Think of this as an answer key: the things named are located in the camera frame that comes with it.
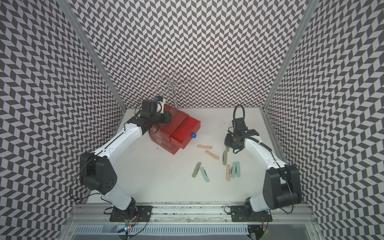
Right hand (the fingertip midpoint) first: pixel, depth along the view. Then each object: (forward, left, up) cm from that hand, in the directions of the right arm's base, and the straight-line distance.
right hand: (227, 145), depth 86 cm
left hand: (+14, +34, +11) cm, 38 cm away
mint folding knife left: (-13, +14, -11) cm, 22 cm away
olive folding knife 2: (-11, +19, -9) cm, 24 cm away
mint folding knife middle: (-11, -3, -10) cm, 15 cm away
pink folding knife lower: (-12, 0, -10) cm, 16 cm away
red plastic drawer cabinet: (+4, +39, +5) cm, 40 cm away
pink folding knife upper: (+4, +13, -9) cm, 17 cm away
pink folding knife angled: (+1, +11, -11) cm, 16 cm away
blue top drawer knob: (+1, +20, +9) cm, 22 cm away
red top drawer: (-1, +26, +12) cm, 28 cm away
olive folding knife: (-3, +1, -9) cm, 10 cm away
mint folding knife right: (-10, -6, -10) cm, 16 cm away
